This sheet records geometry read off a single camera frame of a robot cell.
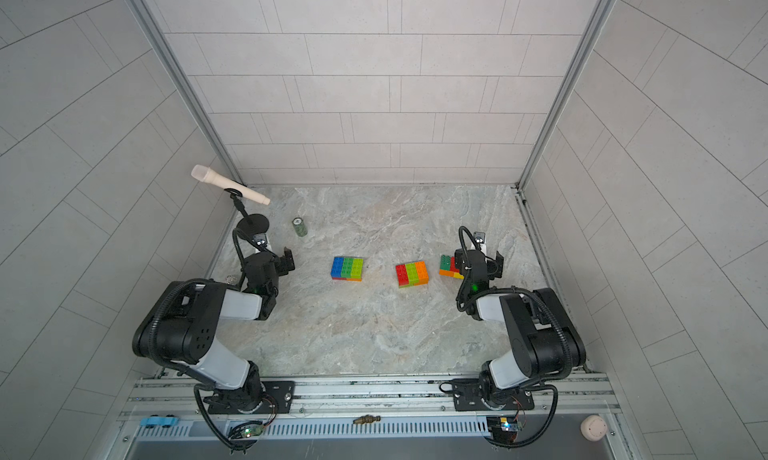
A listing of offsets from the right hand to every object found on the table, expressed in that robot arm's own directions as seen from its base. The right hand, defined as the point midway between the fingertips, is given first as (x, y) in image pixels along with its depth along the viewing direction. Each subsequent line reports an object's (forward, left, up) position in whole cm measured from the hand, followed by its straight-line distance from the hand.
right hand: (480, 246), depth 93 cm
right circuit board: (-46, +5, -6) cm, 46 cm away
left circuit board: (-43, +61, -1) cm, 75 cm away
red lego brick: (-8, +25, -1) cm, 27 cm away
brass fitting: (-42, +36, -4) cm, 56 cm away
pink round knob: (-47, -15, -4) cm, 49 cm away
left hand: (+4, +65, +1) cm, 65 cm away
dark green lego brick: (-1, +11, -5) cm, 12 cm away
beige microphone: (+13, +79, +25) cm, 84 cm away
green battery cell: (+11, +59, +1) cm, 60 cm away
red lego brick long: (-5, +10, -1) cm, 11 cm away
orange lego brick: (-7, +40, -4) cm, 41 cm away
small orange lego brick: (-6, +12, -5) cm, 14 cm away
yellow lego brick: (-8, +8, -3) cm, 12 cm away
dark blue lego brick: (-4, +45, -1) cm, 45 cm away
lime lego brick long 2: (-8, +22, -1) cm, 23 cm away
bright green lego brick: (-3, +42, -1) cm, 42 cm away
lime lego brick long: (-4, +39, -1) cm, 39 cm away
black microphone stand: (+16, +76, -2) cm, 78 cm away
